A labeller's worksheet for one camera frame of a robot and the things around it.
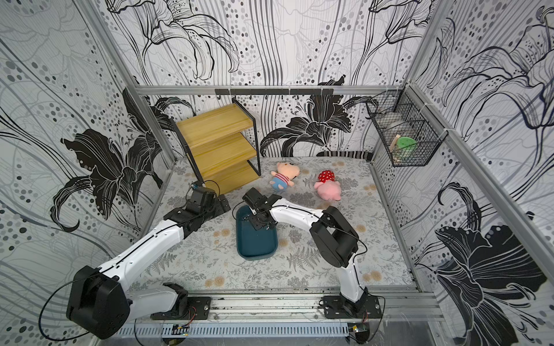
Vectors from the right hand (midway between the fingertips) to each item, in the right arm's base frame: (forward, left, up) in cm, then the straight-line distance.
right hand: (261, 217), depth 92 cm
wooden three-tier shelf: (+32, +20, +13) cm, 40 cm away
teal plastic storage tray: (-13, +2, +2) cm, 14 cm away
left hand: (-1, +15, +9) cm, 17 cm away
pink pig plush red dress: (+15, -31, +1) cm, 34 cm away
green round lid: (+16, -56, +28) cm, 65 cm away
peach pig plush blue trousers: (+23, -11, +4) cm, 26 cm away
